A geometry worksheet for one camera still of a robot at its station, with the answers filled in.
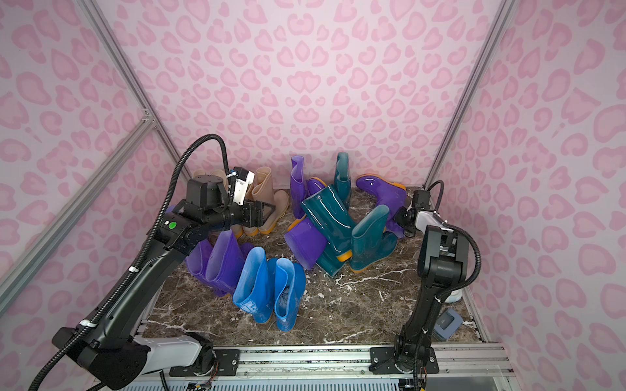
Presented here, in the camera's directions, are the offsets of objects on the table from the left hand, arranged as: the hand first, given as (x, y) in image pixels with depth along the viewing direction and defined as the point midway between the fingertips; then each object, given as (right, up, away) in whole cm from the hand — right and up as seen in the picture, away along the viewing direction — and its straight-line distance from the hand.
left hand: (267, 204), depth 69 cm
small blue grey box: (+55, -38, +8) cm, 67 cm away
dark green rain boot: (+23, +8, +18) cm, 30 cm away
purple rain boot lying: (+7, +6, +19) cm, 22 cm away
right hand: (+48, -5, +34) cm, 59 cm away
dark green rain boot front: (+18, -2, +26) cm, 32 cm away
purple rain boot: (-11, -17, -2) cm, 20 cm away
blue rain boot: (+7, -21, -3) cm, 22 cm away
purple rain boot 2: (+10, -14, +19) cm, 25 cm away
